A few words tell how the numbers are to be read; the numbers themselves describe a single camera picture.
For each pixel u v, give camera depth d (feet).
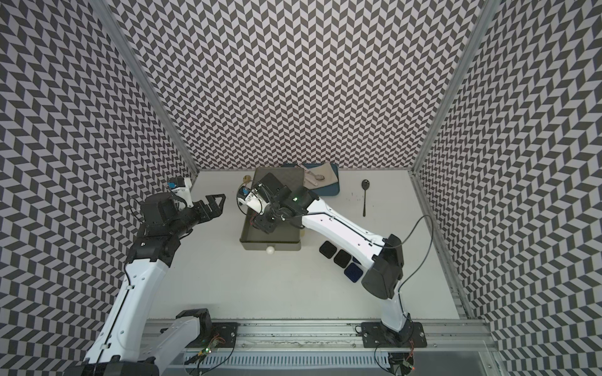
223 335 2.34
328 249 3.00
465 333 2.48
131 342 1.29
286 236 2.42
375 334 2.43
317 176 3.79
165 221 1.75
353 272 2.79
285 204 1.69
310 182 3.66
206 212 2.11
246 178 3.72
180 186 2.06
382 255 1.47
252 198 2.10
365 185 3.65
